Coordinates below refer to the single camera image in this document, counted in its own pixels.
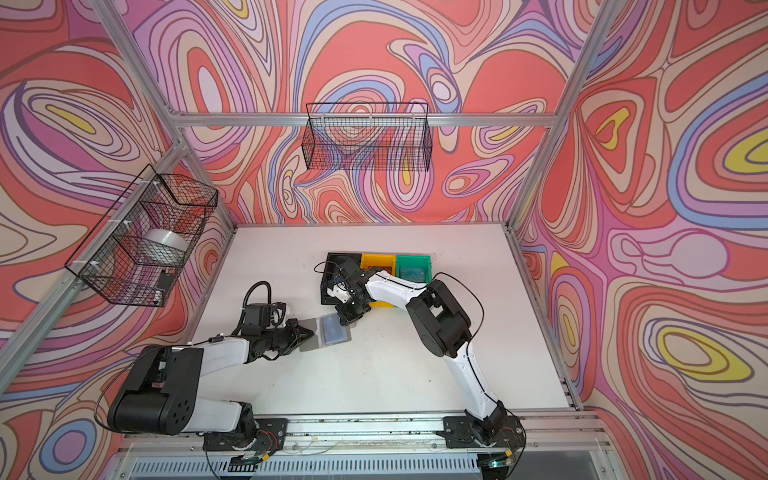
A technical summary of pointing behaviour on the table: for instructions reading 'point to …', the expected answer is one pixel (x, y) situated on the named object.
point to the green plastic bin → (417, 268)
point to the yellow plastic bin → (379, 262)
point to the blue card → (333, 330)
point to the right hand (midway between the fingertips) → (347, 326)
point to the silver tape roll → (168, 237)
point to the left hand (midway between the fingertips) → (316, 331)
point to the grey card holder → (317, 341)
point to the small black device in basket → (165, 280)
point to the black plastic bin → (334, 261)
